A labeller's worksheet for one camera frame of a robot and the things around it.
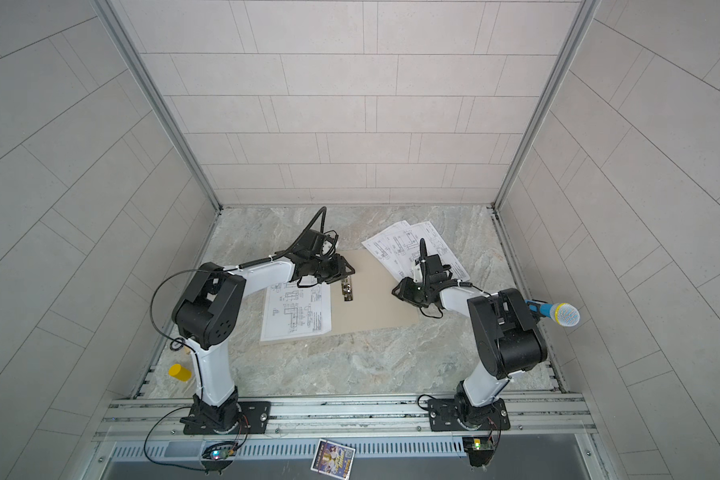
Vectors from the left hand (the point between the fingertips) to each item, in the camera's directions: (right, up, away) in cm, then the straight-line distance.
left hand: (360, 267), depth 92 cm
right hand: (+11, -8, 0) cm, 14 cm away
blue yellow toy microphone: (+45, -6, -29) cm, 54 cm away
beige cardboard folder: (+4, -11, -2) cm, 12 cm away
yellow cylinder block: (-44, -24, -19) cm, 53 cm away
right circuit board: (+29, -39, -24) cm, 54 cm away
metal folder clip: (-4, -7, -1) cm, 8 cm away
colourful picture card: (-4, -39, -27) cm, 48 cm away
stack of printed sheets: (+13, +6, +13) cm, 19 cm away
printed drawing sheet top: (-21, -13, -3) cm, 24 cm away
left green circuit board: (-29, -36, -28) cm, 54 cm away
